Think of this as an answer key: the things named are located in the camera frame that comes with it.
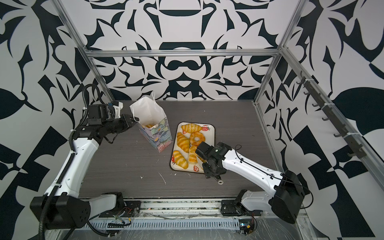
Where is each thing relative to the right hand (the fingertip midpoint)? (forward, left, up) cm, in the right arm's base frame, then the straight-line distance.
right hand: (210, 173), depth 76 cm
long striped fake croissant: (+31, +10, -4) cm, 33 cm away
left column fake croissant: (+21, +15, -5) cm, 26 cm away
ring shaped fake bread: (+27, +6, -7) cm, 29 cm away
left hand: (+21, +36, +20) cm, 46 cm away
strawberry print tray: (+32, -2, -10) cm, 34 cm away
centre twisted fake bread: (+11, +9, -5) cm, 15 cm away
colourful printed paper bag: (+36, +36, -6) cm, 51 cm away
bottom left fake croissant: (+10, +16, -6) cm, 20 cm away
